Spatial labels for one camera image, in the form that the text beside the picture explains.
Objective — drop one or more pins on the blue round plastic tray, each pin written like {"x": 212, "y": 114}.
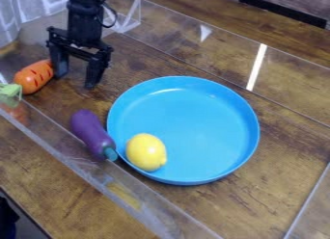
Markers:
{"x": 204, "y": 122}

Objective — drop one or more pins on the white patterned curtain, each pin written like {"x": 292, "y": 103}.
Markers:
{"x": 17, "y": 12}

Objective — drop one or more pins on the clear acrylic barrier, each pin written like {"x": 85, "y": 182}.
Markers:
{"x": 153, "y": 211}
{"x": 279, "y": 76}

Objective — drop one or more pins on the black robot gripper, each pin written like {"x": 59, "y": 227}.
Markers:
{"x": 80, "y": 41}

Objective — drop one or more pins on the clear acrylic front barrier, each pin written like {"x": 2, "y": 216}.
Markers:
{"x": 153, "y": 211}

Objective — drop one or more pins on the clear acrylic back barrier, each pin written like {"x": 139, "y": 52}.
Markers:
{"x": 279, "y": 76}

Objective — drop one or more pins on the purple toy eggplant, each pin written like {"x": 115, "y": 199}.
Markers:
{"x": 88, "y": 130}

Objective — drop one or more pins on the yellow toy lemon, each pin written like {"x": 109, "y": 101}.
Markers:
{"x": 145, "y": 152}

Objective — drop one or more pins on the orange toy carrot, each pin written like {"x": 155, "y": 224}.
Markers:
{"x": 28, "y": 82}

